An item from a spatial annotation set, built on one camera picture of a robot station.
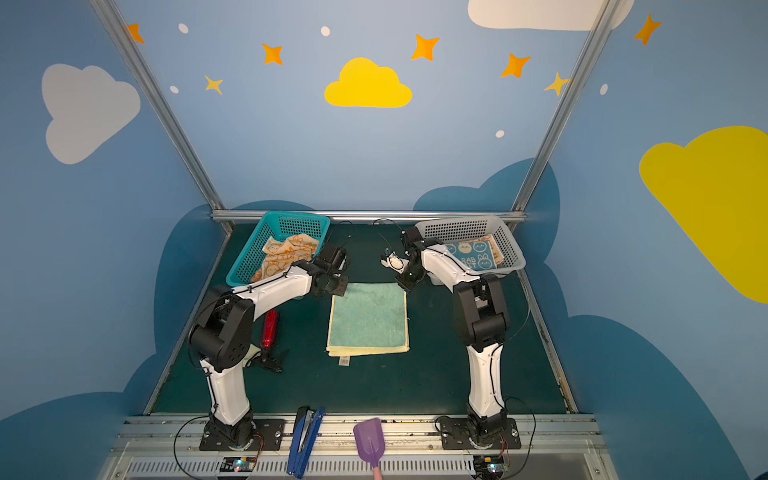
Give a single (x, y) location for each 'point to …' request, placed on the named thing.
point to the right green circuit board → (488, 465)
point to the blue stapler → (307, 424)
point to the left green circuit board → (238, 464)
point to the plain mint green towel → (370, 318)
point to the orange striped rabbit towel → (499, 258)
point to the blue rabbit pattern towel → (474, 255)
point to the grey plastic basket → (457, 230)
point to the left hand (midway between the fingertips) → (342, 283)
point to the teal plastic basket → (285, 225)
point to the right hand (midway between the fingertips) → (408, 279)
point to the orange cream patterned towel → (278, 256)
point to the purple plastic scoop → (370, 440)
